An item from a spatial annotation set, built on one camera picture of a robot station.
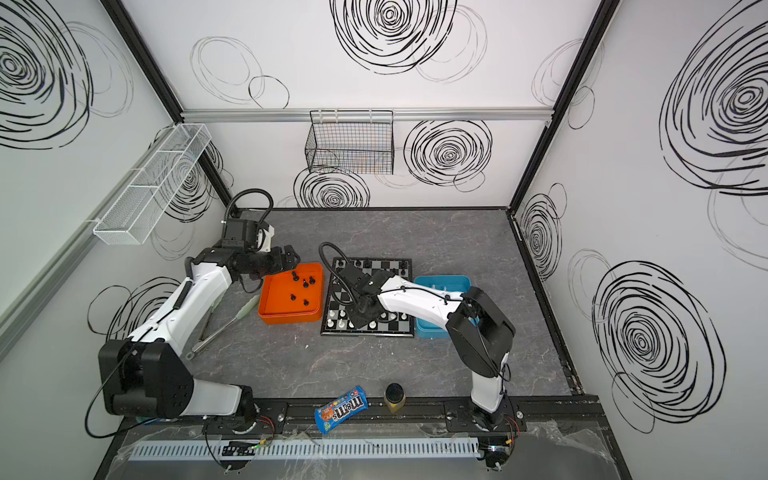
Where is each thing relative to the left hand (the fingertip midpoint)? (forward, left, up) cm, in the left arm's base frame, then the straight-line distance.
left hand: (289, 260), depth 85 cm
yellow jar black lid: (-33, -31, -6) cm, 46 cm away
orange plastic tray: (-4, +2, -15) cm, 16 cm away
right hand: (-13, -20, -10) cm, 26 cm away
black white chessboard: (-11, -14, -14) cm, 23 cm away
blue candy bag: (-35, -18, -15) cm, 42 cm away
